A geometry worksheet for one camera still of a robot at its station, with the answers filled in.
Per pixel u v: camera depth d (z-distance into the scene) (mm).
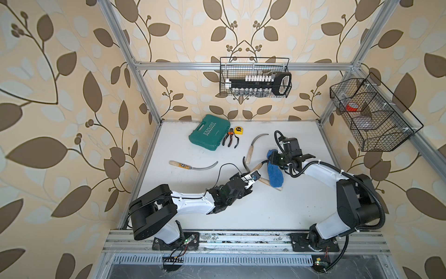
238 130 1146
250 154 1025
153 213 435
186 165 978
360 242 748
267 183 897
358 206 449
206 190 661
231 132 1134
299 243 735
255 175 687
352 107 807
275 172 848
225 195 629
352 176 480
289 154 715
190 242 736
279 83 843
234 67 912
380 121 722
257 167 869
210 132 1085
